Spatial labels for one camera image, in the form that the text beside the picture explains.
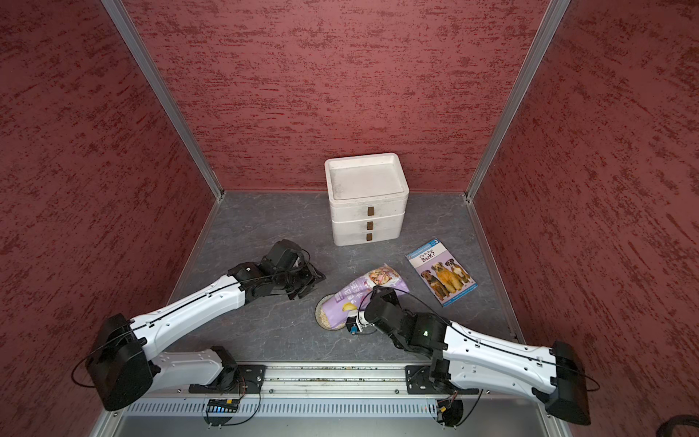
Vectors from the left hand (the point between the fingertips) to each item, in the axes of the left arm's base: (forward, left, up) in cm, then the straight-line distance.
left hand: (322, 285), depth 78 cm
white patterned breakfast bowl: (-6, 0, -10) cm, 12 cm away
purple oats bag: (-7, -6, +1) cm, 9 cm away
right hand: (-1, -17, +1) cm, 17 cm away
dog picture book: (+10, -41, -13) cm, 45 cm away
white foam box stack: (+26, -13, +11) cm, 31 cm away
